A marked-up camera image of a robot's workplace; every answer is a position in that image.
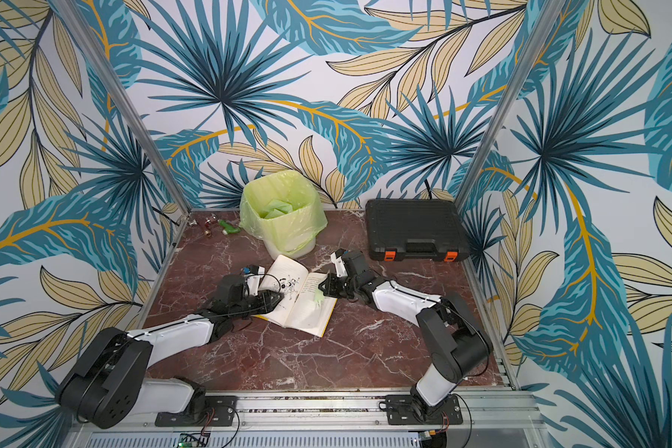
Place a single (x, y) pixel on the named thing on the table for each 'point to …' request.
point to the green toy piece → (229, 228)
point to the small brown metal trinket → (207, 233)
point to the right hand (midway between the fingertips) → (319, 285)
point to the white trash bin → (273, 249)
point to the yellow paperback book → (303, 306)
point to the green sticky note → (319, 297)
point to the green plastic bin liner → (292, 230)
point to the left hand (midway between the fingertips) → (281, 299)
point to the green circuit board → (188, 445)
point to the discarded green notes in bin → (277, 208)
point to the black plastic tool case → (415, 230)
